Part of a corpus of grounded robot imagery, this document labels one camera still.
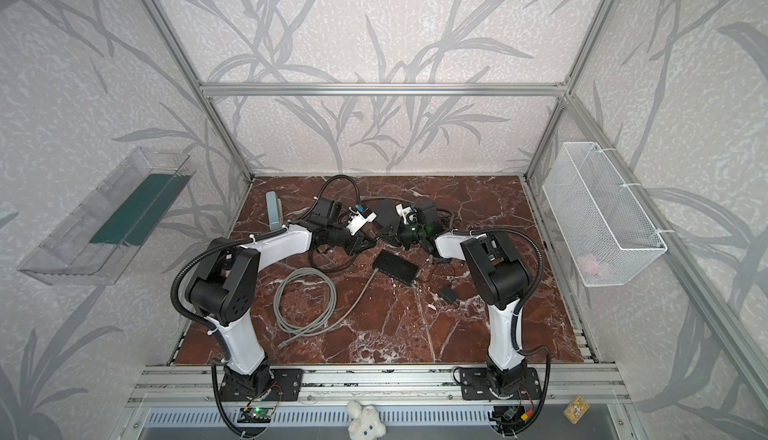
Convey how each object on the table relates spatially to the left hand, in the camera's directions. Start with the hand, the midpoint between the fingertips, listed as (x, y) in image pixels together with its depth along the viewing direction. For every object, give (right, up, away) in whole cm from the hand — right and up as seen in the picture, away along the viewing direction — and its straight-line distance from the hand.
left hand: (374, 232), depth 92 cm
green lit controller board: (-27, -42, -21) cm, 54 cm away
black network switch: (+7, -11, +1) cm, 13 cm away
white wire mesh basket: (+51, +3, -31) cm, 60 cm away
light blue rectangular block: (-37, +6, +13) cm, 39 cm away
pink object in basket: (+55, -5, -20) cm, 59 cm away
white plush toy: (+1, -39, -27) cm, 48 cm away
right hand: (+1, +2, 0) cm, 2 cm away
